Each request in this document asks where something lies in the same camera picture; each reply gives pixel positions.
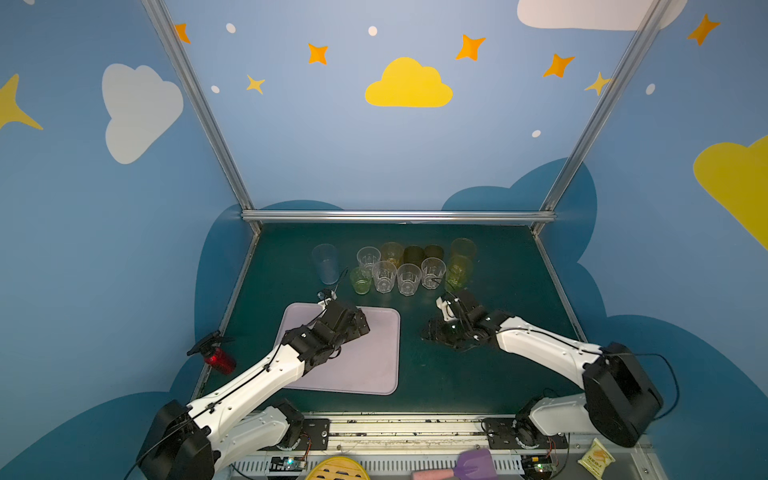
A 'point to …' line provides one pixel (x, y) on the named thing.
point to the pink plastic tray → (368, 364)
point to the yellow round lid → (337, 468)
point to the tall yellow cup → (463, 247)
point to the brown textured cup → (413, 255)
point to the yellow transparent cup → (392, 252)
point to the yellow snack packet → (597, 459)
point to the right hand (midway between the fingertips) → (427, 333)
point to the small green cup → (361, 279)
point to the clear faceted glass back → (369, 255)
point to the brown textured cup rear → (433, 251)
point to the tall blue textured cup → (327, 260)
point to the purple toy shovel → (474, 464)
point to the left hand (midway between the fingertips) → (359, 323)
